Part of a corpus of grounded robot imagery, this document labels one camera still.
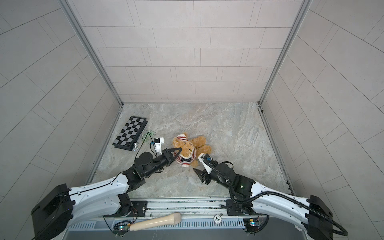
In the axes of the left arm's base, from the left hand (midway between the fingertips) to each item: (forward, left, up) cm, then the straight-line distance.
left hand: (186, 151), depth 71 cm
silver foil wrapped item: (+11, +33, -17) cm, 39 cm away
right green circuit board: (-28, -31, -18) cm, 45 cm away
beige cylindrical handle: (-26, +8, -14) cm, 31 cm away
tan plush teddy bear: (+12, -6, -14) cm, 19 cm away
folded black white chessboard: (+20, +39, -16) cm, 46 cm away
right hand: (-5, -5, -7) cm, 10 cm away
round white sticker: (-25, -15, -18) cm, 35 cm away
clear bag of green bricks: (+18, +28, -18) cm, 37 cm away
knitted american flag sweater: (-4, 0, -3) cm, 5 cm away
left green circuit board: (-29, +28, -15) cm, 43 cm away
